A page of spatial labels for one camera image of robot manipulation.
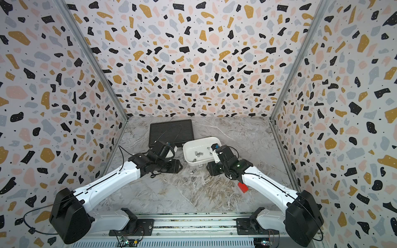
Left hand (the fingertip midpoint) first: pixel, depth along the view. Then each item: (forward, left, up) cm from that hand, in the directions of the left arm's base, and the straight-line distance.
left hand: (181, 166), depth 80 cm
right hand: (0, -15, -1) cm, 15 cm away
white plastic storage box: (+17, -8, -13) cm, 23 cm away
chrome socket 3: (+11, -6, -13) cm, 18 cm away
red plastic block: (-7, -33, -12) cm, 36 cm away
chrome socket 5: (-1, -6, -13) cm, 14 cm away
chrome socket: (+16, -6, -12) cm, 21 cm away
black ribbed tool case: (+31, +8, -10) cm, 34 cm away
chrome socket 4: (-1, -1, -13) cm, 13 cm away
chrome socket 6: (+3, -4, -13) cm, 14 cm away
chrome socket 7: (+7, -10, -13) cm, 17 cm away
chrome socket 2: (+16, -9, -13) cm, 22 cm away
